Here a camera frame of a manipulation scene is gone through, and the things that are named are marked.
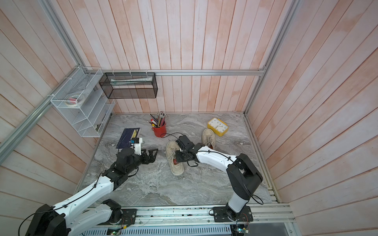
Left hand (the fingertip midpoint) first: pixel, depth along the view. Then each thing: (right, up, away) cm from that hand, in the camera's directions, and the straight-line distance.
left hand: (152, 151), depth 83 cm
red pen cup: (+1, +11, +23) cm, 26 cm away
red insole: (+13, -6, +1) cm, 14 cm away
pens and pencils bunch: (+2, +18, +15) cm, 24 cm away
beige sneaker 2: (+35, +7, +13) cm, 38 cm away
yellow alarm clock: (+44, +15, +25) cm, 52 cm away
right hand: (+15, -4, +6) cm, 16 cm away
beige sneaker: (+10, +1, +13) cm, 16 cm away
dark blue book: (-24, +9, +24) cm, 35 cm away
